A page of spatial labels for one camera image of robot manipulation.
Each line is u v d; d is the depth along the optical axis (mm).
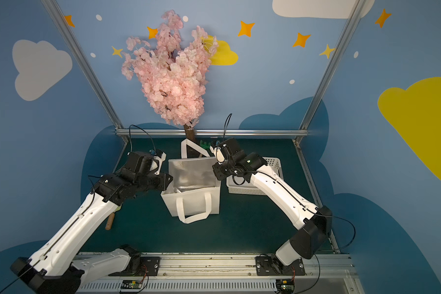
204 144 1151
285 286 730
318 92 967
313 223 411
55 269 374
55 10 691
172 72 629
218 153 648
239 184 639
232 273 735
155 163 557
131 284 718
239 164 515
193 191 717
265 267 739
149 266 746
